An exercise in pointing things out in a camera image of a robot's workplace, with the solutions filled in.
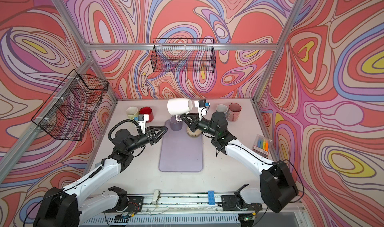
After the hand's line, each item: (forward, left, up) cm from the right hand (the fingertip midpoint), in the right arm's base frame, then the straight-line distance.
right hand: (182, 119), depth 72 cm
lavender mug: (+14, +7, -24) cm, 28 cm away
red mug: (+24, +26, -20) cm, 41 cm away
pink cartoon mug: (+20, -33, -19) cm, 43 cm away
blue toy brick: (-29, -13, -27) cm, 42 cm away
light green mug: (+24, +38, -22) cm, 50 cm away
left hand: (-4, +7, -2) cm, 9 cm away
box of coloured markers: (-1, -48, -29) cm, 56 cm away
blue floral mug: (+23, -25, -18) cm, 39 cm away
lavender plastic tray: (-3, +3, -29) cm, 29 cm away
